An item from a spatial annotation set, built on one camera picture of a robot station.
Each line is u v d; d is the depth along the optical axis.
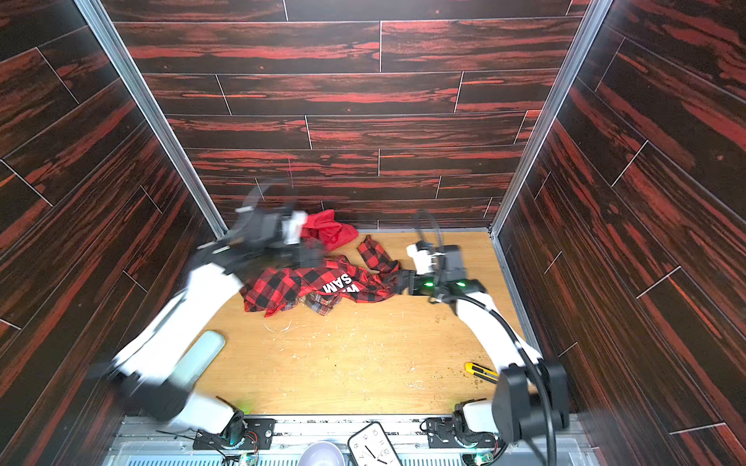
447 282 0.64
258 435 0.73
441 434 0.73
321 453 0.69
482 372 0.82
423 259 0.74
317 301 0.97
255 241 0.55
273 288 0.91
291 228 0.64
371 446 0.70
